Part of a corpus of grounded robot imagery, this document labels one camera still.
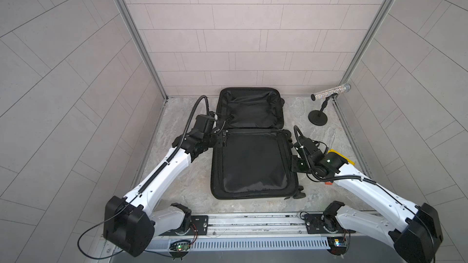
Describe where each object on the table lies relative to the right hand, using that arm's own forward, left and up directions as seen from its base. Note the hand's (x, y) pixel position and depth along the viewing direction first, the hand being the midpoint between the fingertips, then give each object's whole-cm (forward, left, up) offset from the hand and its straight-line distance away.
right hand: (288, 163), depth 80 cm
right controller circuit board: (-29, -14, -10) cm, 34 cm away
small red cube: (-16, -6, +20) cm, 27 cm away
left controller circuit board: (-27, +45, -5) cm, 53 cm away
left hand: (+11, +27, +9) cm, 31 cm away
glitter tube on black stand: (+30, -26, -6) cm, 40 cm away
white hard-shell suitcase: (+1, +14, +1) cm, 14 cm away
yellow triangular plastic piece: (+3, -32, -9) cm, 34 cm away
